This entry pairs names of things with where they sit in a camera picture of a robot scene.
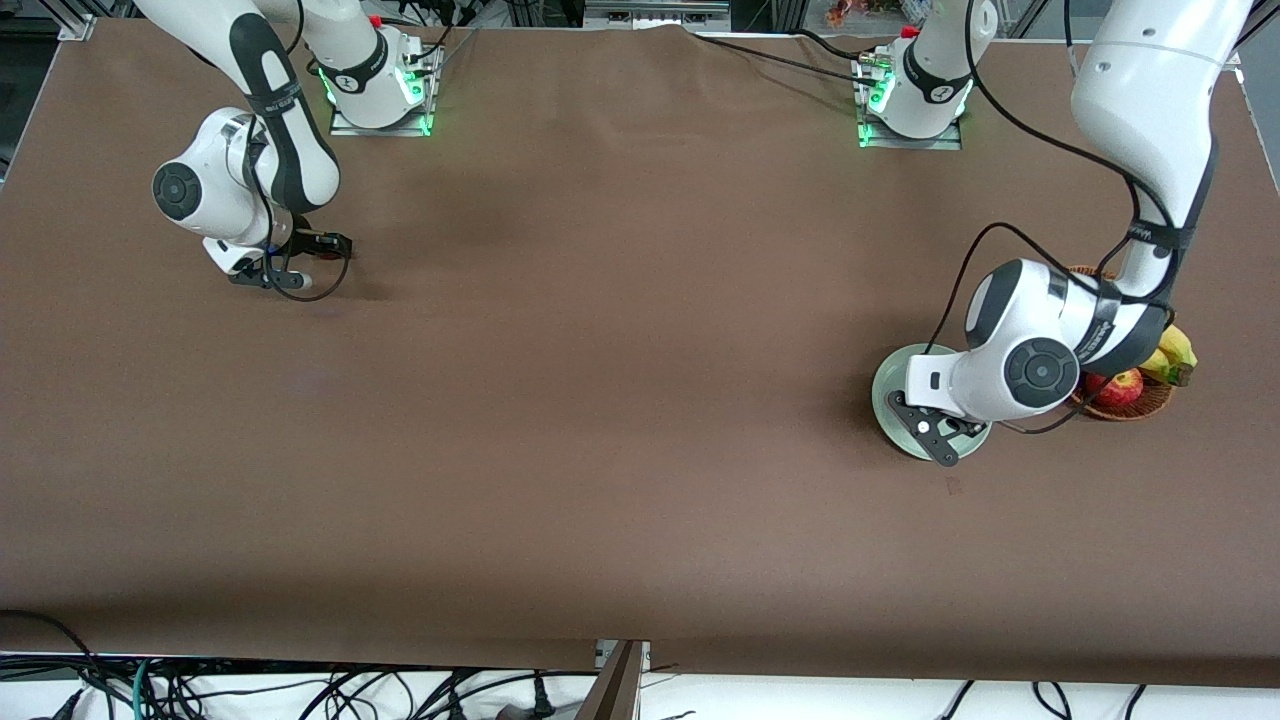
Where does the pale green round plate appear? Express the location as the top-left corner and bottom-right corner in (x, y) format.
(871, 343), (993, 463)

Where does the red yellow apple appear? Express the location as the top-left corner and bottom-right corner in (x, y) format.
(1084, 368), (1145, 409)

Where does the brown wicker basket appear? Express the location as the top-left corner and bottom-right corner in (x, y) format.
(1068, 264), (1177, 423)

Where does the brown table cover sheet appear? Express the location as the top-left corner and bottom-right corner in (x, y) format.
(0, 18), (1280, 689)

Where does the grey power strip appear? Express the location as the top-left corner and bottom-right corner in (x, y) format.
(583, 0), (732, 31)

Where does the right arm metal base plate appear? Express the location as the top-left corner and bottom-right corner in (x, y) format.
(329, 48), (442, 138)

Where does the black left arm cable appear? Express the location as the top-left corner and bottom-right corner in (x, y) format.
(935, 0), (1196, 436)

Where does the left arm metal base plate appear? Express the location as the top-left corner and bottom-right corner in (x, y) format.
(853, 50), (964, 151)

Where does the grey metal bracket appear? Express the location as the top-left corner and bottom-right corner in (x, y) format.
(596, 640), (652, 673)

